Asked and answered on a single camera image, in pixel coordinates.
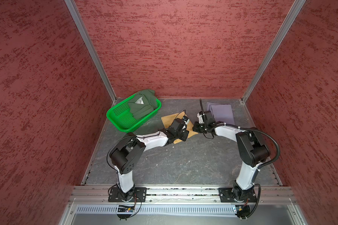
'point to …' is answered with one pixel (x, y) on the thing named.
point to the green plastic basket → (121, 116)
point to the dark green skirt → (143, 103)
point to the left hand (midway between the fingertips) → (185, 133)
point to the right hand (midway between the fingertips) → (192, 129)
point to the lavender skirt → (221, 112)
